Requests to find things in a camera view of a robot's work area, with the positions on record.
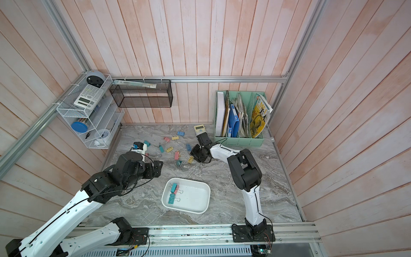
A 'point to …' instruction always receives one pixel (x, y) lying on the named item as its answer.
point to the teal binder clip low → (179, 163)
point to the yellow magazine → (261, 112)
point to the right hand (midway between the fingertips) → (189, 154)
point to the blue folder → (233, 129)
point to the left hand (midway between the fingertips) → (153, 166)
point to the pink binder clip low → (176, 189)
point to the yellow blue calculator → (199, 129)
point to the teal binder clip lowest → (174, 185)
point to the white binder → (220, 110)
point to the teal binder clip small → (171, 198)
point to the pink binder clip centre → (176, 155)
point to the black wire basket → (127, 96)
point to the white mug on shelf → (101, 136)
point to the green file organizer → (240, 118)
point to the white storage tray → (193, 196)
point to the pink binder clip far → (167, 139)
